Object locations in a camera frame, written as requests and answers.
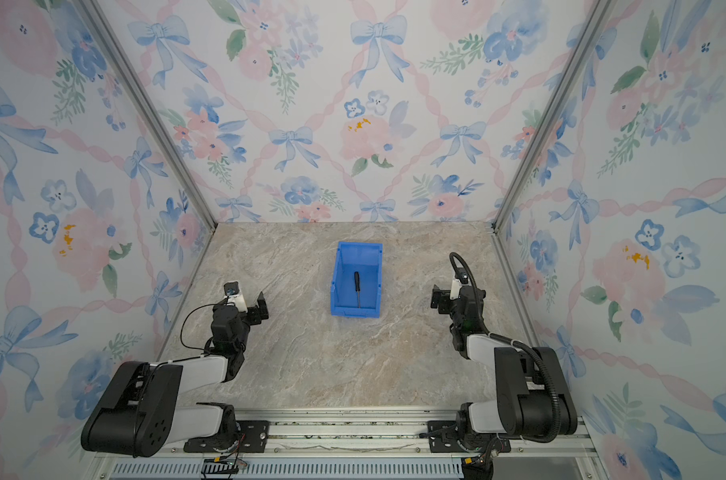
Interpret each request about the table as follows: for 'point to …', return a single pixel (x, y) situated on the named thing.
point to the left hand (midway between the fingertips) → (246, 293)
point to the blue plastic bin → (365, 258)
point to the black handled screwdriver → (357, 286)
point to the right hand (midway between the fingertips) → (452, 284)
